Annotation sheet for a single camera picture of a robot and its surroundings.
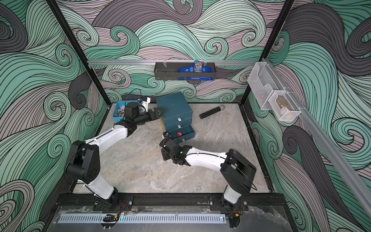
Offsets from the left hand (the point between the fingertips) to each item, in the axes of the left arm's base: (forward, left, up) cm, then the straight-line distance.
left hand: (162, 109), depth 85 cm
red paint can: (-4, -10, -20) cm, 23 cm away
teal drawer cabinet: (-2, -9, -5) cm, 10 cm away
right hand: (-17, -3, -15) cm, 23 cm away
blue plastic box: (+25, +41, -21) cm, 52 cm away
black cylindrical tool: (+21, -43, -20) cm, 52 cm away
